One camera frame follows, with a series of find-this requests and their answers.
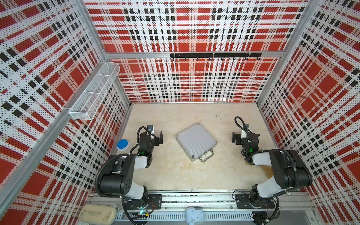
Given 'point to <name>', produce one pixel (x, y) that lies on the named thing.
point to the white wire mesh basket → (86, 106)
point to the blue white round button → (123, 144)
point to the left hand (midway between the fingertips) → (156, 131)
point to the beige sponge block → (97, 214)
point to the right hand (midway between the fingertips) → (241, 131)
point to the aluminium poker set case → (196, 142)
